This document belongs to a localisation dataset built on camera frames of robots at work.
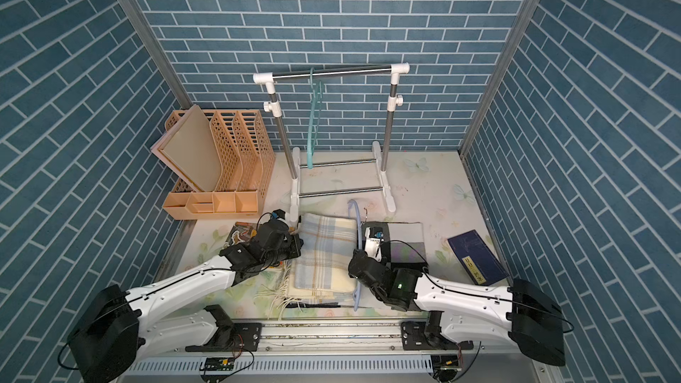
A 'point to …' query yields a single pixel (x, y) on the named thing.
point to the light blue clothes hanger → (356, 292)
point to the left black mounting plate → (232, 337)
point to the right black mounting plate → (426, 335)
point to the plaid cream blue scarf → (324, 269)
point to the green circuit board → (220, 363)
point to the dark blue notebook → (481, 264)
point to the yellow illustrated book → (243, 230)
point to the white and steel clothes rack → (380, 150)
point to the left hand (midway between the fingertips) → (311, 244)
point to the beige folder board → (189, 144)
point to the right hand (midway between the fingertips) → (354, 254)
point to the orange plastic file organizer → (246, 159)
